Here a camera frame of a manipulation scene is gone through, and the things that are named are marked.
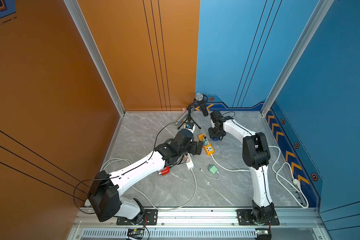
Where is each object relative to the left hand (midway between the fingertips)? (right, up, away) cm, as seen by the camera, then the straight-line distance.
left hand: (196, 139), depth 79 cm
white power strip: (-3, -16, +10) cm, 19 cm away
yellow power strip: (+9, -8, +16) cm, 21 cm away
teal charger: (+7, -4, +15) cm, 17 cm away
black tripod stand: (-3, +13, +26) cm, 29 cm away
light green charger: (+10, -18, +8) cm, 23 cm away
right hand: (+15, +1, +25) cm, 29 cm away
